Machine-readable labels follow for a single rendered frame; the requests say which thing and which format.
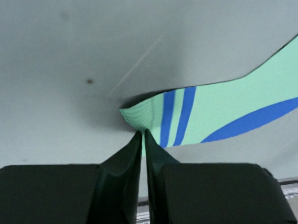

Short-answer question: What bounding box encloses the grey slotted aluminium rail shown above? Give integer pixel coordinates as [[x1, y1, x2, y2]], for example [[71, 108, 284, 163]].
[[137, 177, 298, 220]]

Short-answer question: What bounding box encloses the mint green sock with blue heel and toe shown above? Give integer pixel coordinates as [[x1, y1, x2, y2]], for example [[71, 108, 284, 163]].
[[119, 37, 298, 156]]

